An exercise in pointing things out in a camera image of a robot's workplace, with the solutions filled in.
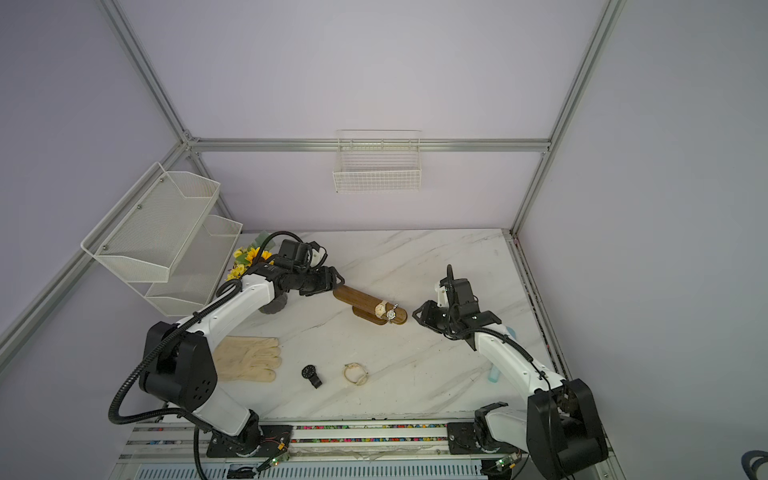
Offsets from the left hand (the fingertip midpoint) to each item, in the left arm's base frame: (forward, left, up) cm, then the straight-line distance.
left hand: (335, 285), depth 88 cm
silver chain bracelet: (-6, -17, -6) cm, 19 cm away
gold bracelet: (-24, -9, -12) cm, 28 cm away
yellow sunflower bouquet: (+1, +23, +11) cm, 26 cm away
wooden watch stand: (-3, -9, -6) cm, 11 cm away
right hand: (-9, -25, -4) cm, 27 cm away
